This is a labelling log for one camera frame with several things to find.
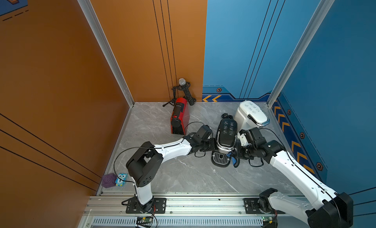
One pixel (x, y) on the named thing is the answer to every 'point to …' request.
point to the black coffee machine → (226, 139)
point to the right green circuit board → (266, 218)
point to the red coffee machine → (179, 120)
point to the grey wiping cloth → (233, 159)
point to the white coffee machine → (249, 116)
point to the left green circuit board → (145, 219)
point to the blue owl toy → (119, 182)
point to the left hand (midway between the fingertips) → (218, 143)
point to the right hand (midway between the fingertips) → (231, 153)
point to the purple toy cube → (108, 180)
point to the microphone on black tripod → (181, 91)
